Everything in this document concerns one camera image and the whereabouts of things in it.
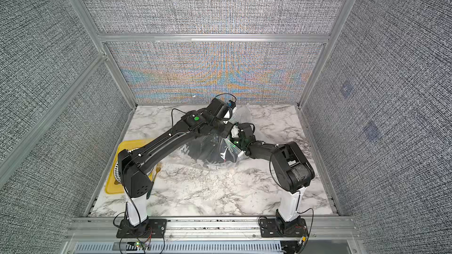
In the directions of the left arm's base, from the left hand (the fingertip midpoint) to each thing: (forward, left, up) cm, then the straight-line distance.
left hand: (232, 125), depth 78 cm
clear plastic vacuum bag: (-12, -1, -6) cm, 13 cm away
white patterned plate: (-9, +58, -21) cm, 62 cm away
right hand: (+3, +7, -14) cm, 16 cm away
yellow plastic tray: (-16, +60, -26) cm, 68 cm away
